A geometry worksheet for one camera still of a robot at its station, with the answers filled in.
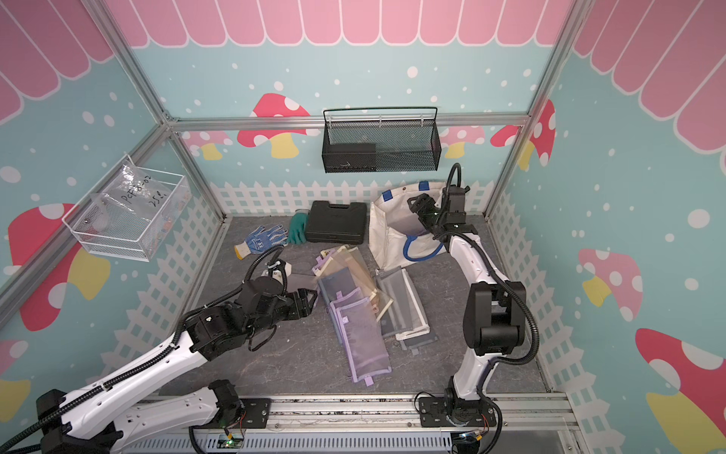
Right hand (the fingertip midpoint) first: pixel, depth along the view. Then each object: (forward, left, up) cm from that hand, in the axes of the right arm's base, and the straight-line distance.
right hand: (411, 203), depth 89 cm
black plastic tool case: (+12, +28, -22) cm, 37 cm away
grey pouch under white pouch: (-35, 0, -26) cm, 44 cm away
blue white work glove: (+6, +57, -24) cm, 63 cm away
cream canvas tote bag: (-6, +6, -15) cm, 17 cm away
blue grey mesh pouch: (-16, +27, -21) cm, 38 cm away
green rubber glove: (+8, +43, -23) cm, 49 cm away
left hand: (-31, +30, -5) cm, 43 cm away
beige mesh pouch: (-7, +21, -19) cm, 29 cm away
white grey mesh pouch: (-28, +2, -23) cm, 36 cm away
